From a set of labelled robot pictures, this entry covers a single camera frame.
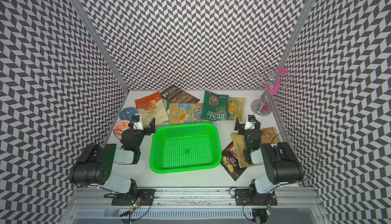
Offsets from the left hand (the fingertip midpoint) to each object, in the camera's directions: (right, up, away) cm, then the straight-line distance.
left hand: (147, 118), depth 90 cm
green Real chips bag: (+42, +7, +15) cm, 46 cm away
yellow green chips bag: (+57, +6, +13) cm, 59 cm away
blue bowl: (-17, +2, +10) cm, 20 cm away
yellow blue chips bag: (+19, +2, +12) cm, 22 cm away
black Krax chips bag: (+49, -23, -7) cm, 55 cm away
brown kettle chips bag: (+14, +16, +22) cm, 30 cm away
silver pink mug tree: (+75, +21, -5) cm, 78 cm away
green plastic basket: (+20, -17, -1) cm, 26 cm away
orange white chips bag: (-2, +7, +15) cm, 16 cm away
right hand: (+59, 0, 0) cm, 59 cm away
